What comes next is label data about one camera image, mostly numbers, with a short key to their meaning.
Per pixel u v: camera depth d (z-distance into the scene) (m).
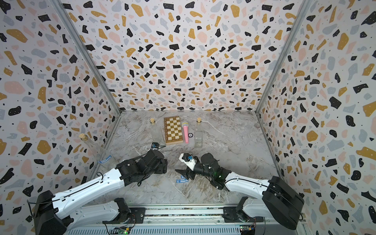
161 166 0.66
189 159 0.65
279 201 0.42
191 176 0.68
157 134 1.13
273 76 1.00
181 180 0.86
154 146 0.69
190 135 1.07
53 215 0.38
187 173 0.67
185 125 1.09
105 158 0.79
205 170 0.64
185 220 0.73
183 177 0.88
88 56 0.88
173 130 1.06
